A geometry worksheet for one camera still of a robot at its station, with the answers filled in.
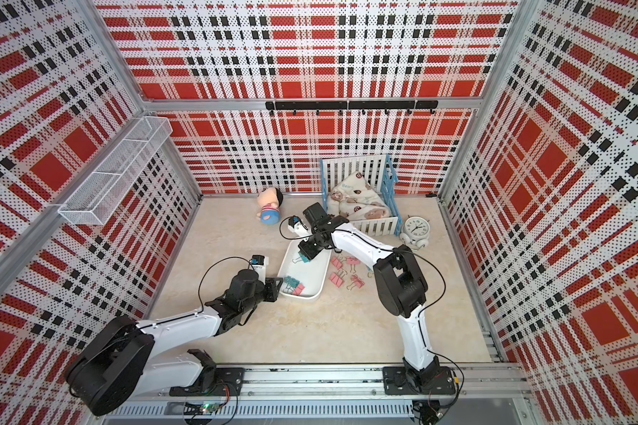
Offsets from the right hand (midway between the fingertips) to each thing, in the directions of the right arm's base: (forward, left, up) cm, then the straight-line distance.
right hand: (309, 247), depth 92 cm
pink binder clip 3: (-1, -16, -9) cm, 18 cm away
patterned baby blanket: (+31, -18, -8) cm, 36 cm away
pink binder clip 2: (-1, -10, -9) cm, 14 cm away
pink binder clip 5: (-12, +4, -8) cm, 15 cm away
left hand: (-10, +9, -5) cm, 14 cm away
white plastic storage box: (-6, -1, -9) cm, 11 cm away
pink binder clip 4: (-9, -17, -9) cm, 21 cm away
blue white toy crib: (+38, -30, +2) cm, 49 cm away
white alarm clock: (+11, -41, -6) cm, 43 cm away
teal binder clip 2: (-9, +7, -9) cm, 14 cm away
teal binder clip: (-2, +3, -4) cm, 5 cm away
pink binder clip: (-8, -9, -8) cm, 15 cm away
